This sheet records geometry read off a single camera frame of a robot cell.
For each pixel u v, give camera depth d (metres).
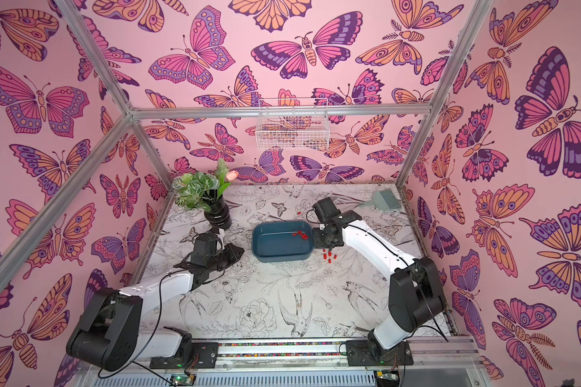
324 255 0.96
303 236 1.00
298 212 1.10
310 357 0.75
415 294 0.43
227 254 0.80
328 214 0.67
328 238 0.72
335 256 0.95
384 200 1.13
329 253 0.97
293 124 0.95
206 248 0.69
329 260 0.95
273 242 1.00
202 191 0.85
